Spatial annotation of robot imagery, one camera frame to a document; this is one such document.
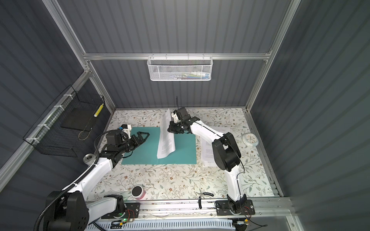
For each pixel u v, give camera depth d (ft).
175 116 2.84
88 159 2.56
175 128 2.66
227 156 1.75
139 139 2.43
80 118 2.47
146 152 3.14
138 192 2.46
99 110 2.67
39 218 1.21
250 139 3.22
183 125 2.30
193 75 3.01
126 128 2.53
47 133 2.11
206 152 3.09
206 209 2.47
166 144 2.97
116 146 2.11
